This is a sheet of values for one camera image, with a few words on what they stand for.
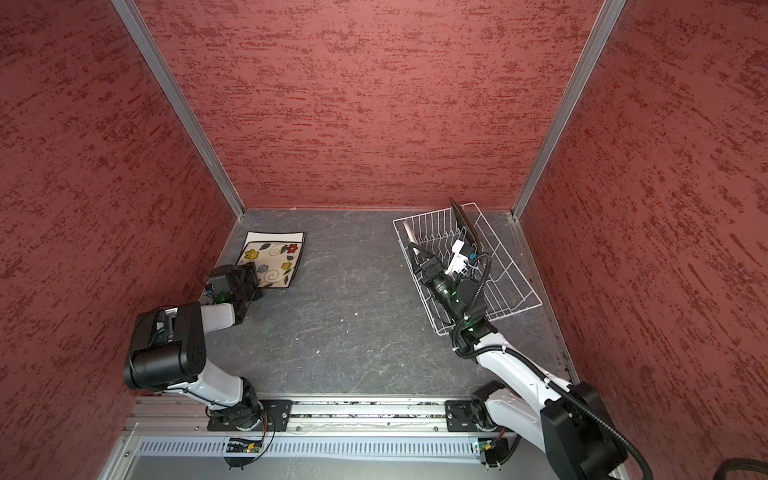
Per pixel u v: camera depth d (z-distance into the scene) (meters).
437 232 1.10
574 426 0.43
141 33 0.74
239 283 0.78
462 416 0.74
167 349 0.46
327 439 0.71
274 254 1.03
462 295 0.58
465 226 1.06
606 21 0.72
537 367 0.48
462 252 0.68
